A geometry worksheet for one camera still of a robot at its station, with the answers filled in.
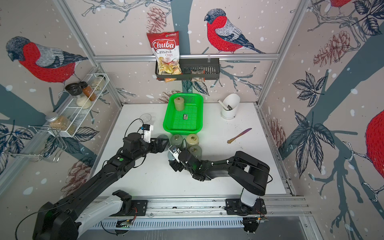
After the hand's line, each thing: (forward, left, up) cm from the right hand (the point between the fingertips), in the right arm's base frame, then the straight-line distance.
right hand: (175, 154), depth 85 cm
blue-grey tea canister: (-2, +2, +1) cm, 3 cm away
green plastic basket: (+30, -6, -7) cm, 31 cm away
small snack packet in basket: (+43, -12, +28) cm, 53 cm away
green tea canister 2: (+2, -13, +1) cm, 13 cm away
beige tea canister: (+11, -9, 0) cm, 14 cm away
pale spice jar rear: (+29, +45, +29) cm, 60 cm away
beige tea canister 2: (+43, +3, +1) cm, 43 cm away
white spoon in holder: (+41, -36, -2) cm, 54 cm away
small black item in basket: (+35, -2, -7) cm, 36 cm away
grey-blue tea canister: (+13, +10, -1) cm, 16 cm away
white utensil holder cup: (+40, -38, +6) cm, 56 cm away
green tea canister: (+9, 0, +1) cm, 9 cm away
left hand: (+4, +4, +12) cm, 14 cm away
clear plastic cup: (+29, +26, -2) cm, 39 cm away
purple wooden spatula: (+22, -46, -7) cm, 51 cm away
